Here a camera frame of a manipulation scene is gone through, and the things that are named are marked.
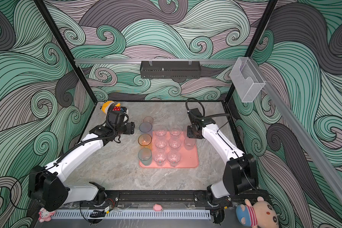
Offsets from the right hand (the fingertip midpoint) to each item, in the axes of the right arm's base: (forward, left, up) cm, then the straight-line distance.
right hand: (193, 134), depth 85 cm
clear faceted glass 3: (-10, +21, -11) cm, 25 cm away
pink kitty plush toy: (-41, +74, -7) cm, 85 cm away
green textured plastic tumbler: (-11, +30, -7) cm, 32 cm away
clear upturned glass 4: (-1, +1, -10) cm, 11 cm away
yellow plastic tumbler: (+1, +32, -10) cm, 33 cm away
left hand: (+3, +39, +6) cm, 39 cm away
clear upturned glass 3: (-10, +12, -12) cm, 20 cm away
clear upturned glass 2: (-1, +11, -9) cm, 15 cm away
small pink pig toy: (-37, +20, -10) cm, 43 cm away
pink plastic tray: (-5, +12, -12) cm, 18 cm away
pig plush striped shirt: (-39, -27, -4) cm, 48 cm away
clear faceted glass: (+7, +21, -10) cm, 24 cm away
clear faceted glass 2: (-2, +21, -10) cm, 23 cm away
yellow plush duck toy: (+30, +66, -6) cm, 73 cm away
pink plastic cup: (+16, +30, -6) cm, 35 cm away
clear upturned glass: (+8, +11, -10) cm, 17 cm away
